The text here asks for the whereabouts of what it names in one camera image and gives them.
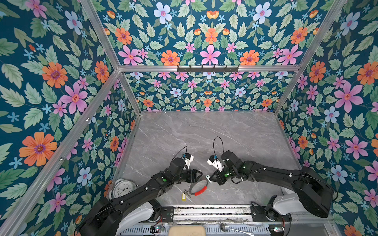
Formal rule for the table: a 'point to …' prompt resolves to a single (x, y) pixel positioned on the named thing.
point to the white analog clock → (121, 188)
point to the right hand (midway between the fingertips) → (209, 178)
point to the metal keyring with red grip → (199, 178)
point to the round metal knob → (224, 227)
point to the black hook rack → (207, 70)
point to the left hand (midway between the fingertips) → (201, 172)
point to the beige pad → (187, 230)
